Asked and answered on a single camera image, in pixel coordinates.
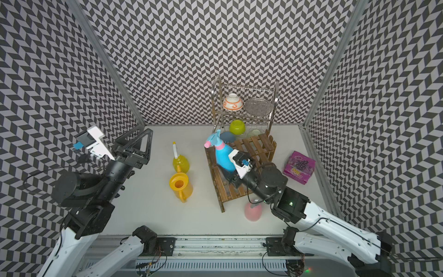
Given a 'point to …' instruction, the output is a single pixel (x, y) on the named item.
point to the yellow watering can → (181, 185)
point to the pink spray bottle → (253, 214)
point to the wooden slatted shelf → (260, 149)
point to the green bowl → (237, 127)
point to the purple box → (299, 167)
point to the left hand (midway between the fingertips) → (150, 131)
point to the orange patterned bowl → (232, 103)
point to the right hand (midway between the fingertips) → (227, 160)
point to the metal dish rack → (243, 112)
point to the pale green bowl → (254, 133)
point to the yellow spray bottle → (180, 164)
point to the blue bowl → (227, 137)
